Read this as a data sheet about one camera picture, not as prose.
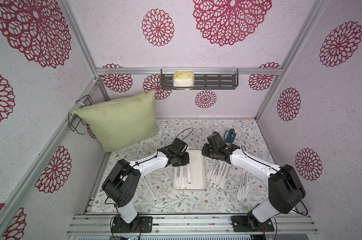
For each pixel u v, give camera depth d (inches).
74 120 28.7
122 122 32.0
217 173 35.5
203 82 37.0
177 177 35.2
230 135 40.3
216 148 26.5
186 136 45.8
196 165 38.3
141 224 28.8
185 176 35.3
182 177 35.1
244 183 34.4
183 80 35.4
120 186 18.0
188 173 33.9
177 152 27.8
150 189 33.6
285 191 17.2
